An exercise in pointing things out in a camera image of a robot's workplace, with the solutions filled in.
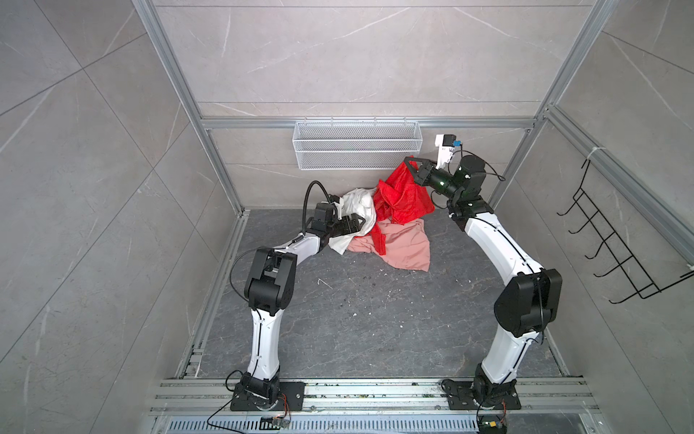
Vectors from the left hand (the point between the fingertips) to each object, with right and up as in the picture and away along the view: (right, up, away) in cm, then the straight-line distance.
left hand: (359, 216), depth 99 cm
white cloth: (-1, +6, -1) cm, 6 cm away
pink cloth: (+18, -10, 0) cm, 21 cm away
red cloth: (+12, +5, -20) cm, 24 cm away
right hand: (+12, +16, -23) cm, 31 cm away
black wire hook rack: (+63, -15, -39) cm, 76 cm away
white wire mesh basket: (-1, +27, -1) cm, 27 cm away
